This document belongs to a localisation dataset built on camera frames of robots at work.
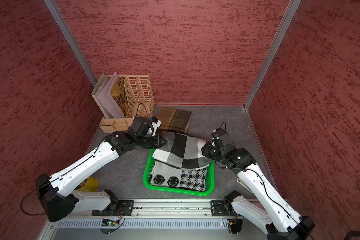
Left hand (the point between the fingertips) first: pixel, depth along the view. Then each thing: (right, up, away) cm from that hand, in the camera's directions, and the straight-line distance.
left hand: (164, 145), depth 73 cm
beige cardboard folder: (-43, +36, +20) cm, 60 cm away
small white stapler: (+42, -22, +9) cm, 48 cm away
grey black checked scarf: (+9, -3, +1) cm, 9 cm away
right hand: (+18, -4, 0) cm, 19 cm away
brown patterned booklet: (-35, +30, +27) cm, 53 cm away
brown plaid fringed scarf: (+2, +12, +34) cm, 36 cm away
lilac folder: (-38, +19, +23) cm, 48 cm away
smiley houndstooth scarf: (0, -18, +8) cm, 20 cm away
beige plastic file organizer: (-28, +28, +48) cm, 63 cm away
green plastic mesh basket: (+22, -23, 0) cm, 32 cm away
